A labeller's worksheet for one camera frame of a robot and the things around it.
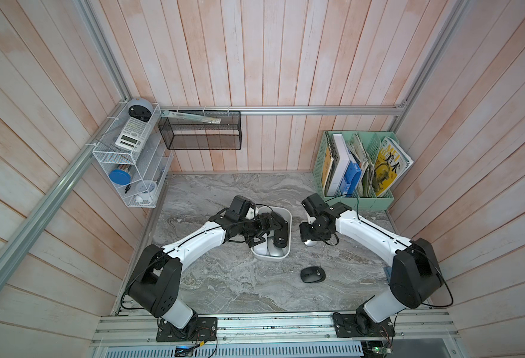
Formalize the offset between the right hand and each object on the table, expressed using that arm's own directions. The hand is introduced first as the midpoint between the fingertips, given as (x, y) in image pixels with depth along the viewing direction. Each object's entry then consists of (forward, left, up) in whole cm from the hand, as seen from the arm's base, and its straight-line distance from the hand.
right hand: (305, 234), depth 88 cm
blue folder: (+22, -20, +8) cm, 31 cm away
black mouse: (-1, +10, -2) cm, 10 cm away
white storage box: (-4, +15, -6) cm, 17 cm away
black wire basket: (+46, +54, +15) cm, 72 cm away
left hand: (-4, +13, +6) cm, 15 cm away
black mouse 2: (-14, -2, -6) cm, 16 cm away
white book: (+24, -16, +13) cm, 32 cm away
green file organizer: (+35, -27, +16) cm, 47 cm away
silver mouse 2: (-4, -1, +1) cm, 4 cm away
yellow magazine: (+31, -40, +11) cm, 52 cm away
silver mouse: (-4, +13, -6) cm, 15 cm away
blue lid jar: (+8, +67, +25) cm, 72 cm away
